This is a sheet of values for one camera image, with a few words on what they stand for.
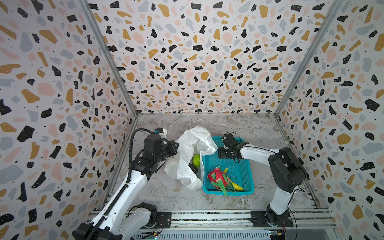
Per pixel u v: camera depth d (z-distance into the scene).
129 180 0.48
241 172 0.89
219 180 0.78
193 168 0.88
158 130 0.69
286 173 0.49
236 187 0.82
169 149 0.68
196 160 0.88
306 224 0.75
